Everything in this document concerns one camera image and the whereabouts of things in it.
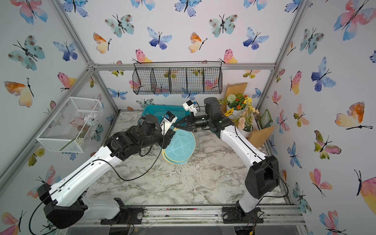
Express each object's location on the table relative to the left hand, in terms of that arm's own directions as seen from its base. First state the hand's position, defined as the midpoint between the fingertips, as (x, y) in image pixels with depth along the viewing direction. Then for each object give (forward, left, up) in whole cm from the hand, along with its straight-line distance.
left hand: (174, 131), depth 67 cm
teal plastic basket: (+40, +18, -28) cm, 52 cm away
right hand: (+1, -1, +3) cm, 3 cm away
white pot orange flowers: (+29, -37, -13) cm, 48 cm away
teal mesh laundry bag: (-4, -3, -7) cm, 9 cm away
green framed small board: (+30, -63, -29) cm, 76 cm away
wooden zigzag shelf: (+7, -46, -15) cm, 48 cm away
